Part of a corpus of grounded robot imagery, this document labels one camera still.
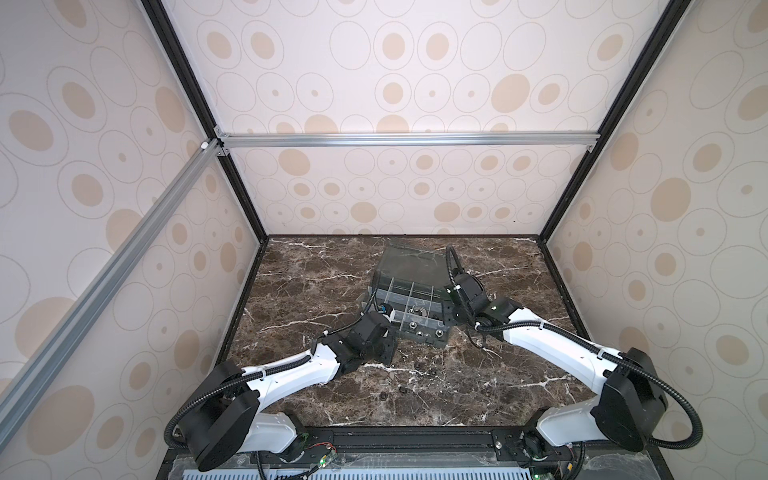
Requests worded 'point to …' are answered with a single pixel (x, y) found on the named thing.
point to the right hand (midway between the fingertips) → (450, 307)
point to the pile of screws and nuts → (418, 374)
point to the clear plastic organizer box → (410, 283)
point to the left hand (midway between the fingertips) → (402, 341)
